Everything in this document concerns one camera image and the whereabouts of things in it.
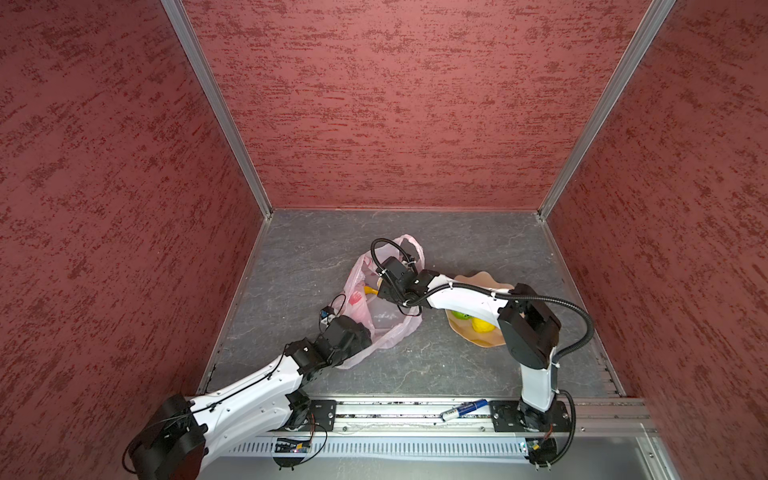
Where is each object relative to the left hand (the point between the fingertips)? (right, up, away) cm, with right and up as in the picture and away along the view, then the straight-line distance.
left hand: (360, 345), depth 84 cm
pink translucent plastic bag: (+7, +5, +8) cm, 12 cm away
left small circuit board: (-16, -21, -12) cm, 29 cm away
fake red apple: (-1, +14, -1) cm, 14 cm away
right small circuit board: (+46, -22, -13) cm, 53 cm away
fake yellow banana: (+2, +14, +11) cm, 18 cm away
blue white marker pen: (+27, -13, -10) cm, 32 cm away
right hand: (+7, +13, +5) cm, 15 cm away
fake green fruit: (+23, +15, -25) cm, 38 cm away
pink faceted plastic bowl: (+31, +5, +1) cm, 31 cm away
